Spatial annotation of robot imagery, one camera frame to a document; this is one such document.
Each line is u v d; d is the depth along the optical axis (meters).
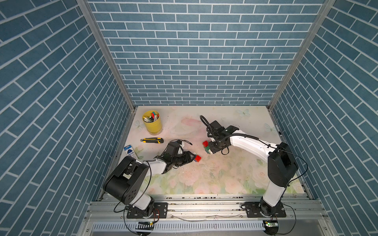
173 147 0.73
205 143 0.96
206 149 0.94
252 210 0.74
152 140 0.99
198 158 0.89
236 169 0.89
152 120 0.99
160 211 0.73
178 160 0.78
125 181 0.45
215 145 0.77
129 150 0.95
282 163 0.48
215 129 0.70
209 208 0.75
